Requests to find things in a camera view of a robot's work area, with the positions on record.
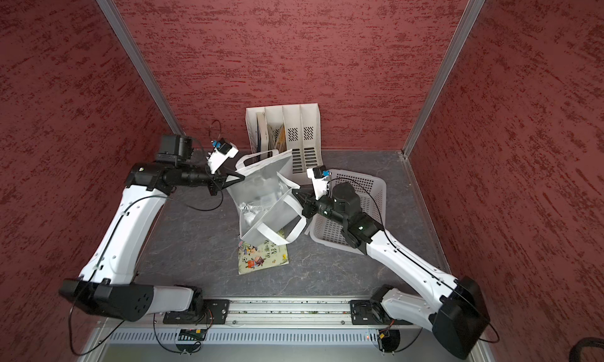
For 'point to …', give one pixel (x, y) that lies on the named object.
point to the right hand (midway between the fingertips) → (291, 197)
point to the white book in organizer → (262, 123)
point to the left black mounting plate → (215, 312)
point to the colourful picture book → (252, 258)
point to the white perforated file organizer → (292, 127)
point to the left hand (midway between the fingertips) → (240, 182)
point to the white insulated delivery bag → (267, 208)
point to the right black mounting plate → (370, 312)
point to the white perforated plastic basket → (329, 231)
